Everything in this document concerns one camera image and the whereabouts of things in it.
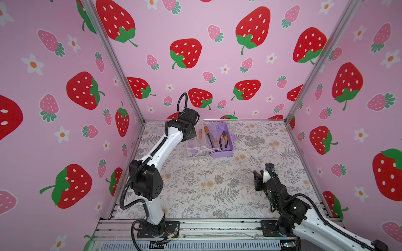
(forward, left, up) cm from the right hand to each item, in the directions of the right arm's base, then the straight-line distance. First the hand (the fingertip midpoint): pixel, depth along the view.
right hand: (256, 172), depth 79 cm
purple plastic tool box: (+28, +25, -10) cm, 39 cm away
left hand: (+16, +38, +8) cm, 41 cm away
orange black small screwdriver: (+27, +34, -5) cm, 44 cm away
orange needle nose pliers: (+27, +24, -11) cm, 38 cm away
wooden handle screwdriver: (+28, +29, -4) cm, 41 cm away
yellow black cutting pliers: (+30, +18, -10) cm, 37 cm away
